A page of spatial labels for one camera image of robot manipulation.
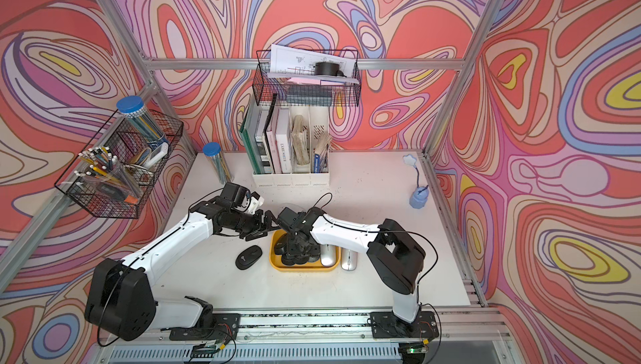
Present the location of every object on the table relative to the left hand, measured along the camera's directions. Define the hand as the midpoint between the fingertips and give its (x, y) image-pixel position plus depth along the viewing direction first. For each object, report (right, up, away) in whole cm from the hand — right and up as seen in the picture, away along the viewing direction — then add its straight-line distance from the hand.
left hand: (276, 229), depth 81 cm
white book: (+1, +30, +11) cm, 32 cm away
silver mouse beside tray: (+24, -11, +4) cm, 27 cm away
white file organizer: (+4, +32, +20) cm, 38 cm away
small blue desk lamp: (+53, +9, +15) cm, 56 cm away
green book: (-11, +33, +6) cm, 35 cm away
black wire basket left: (-40, +22, -6) cm, 46 cm away
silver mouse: (+17, -11, +7) cm, 22 cm away
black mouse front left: (-11, -11, +5) cm, 16 cm away
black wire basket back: (-5, +52, +20) cm, 56 cm away
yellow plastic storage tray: (0, -12, +1) cm, 12 cm away
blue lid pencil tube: (-26, +26, +13) cm, 39 cm away
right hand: (+8, -11, +3) cm, 14 cm away
